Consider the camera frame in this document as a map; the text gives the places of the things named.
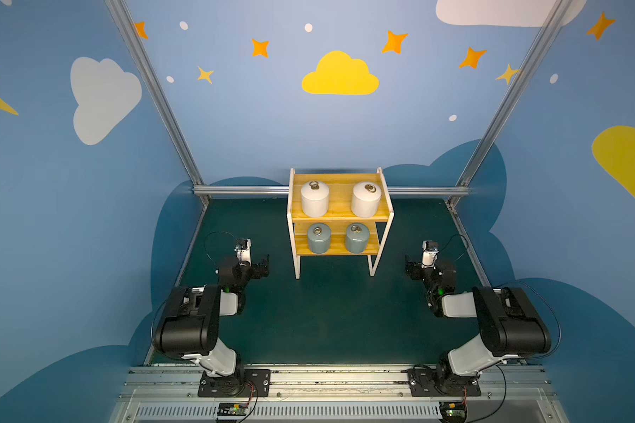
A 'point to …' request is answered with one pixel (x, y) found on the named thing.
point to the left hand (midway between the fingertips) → (254, 251)
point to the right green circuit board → (453, 411)
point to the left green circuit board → (232, 409)
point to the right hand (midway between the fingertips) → (423, 253)
